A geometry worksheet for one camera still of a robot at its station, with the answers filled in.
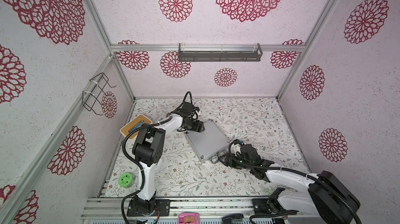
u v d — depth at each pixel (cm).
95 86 78
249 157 68
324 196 41
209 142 98
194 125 87
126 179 78
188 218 68
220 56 87
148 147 54
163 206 73
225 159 77
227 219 69
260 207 72
